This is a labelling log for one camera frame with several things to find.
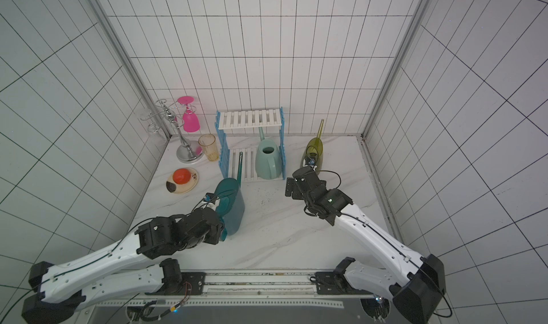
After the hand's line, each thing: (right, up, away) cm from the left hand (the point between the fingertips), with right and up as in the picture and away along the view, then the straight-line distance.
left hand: (215, 230), depth 72 cm
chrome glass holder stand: (-25, +27, +40) cm, 54 cm away
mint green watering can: (+18, +25, +17) cm, 35 cm away
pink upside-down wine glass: (-21, +43, +31) cm, 57 cm away
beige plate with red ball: (-21, +14, +25) cm, 36 cm away
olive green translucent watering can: (+41, +27, +38) cm, 62 cm away
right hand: (+27, +15, +6) cm, 32 cm away
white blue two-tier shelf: (+19, +42, +18) cm, 49 cm away
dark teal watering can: (+5, +9, 0) cm, 10 cm away
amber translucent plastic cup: (-12, +32, +29) cm, 45 cm away
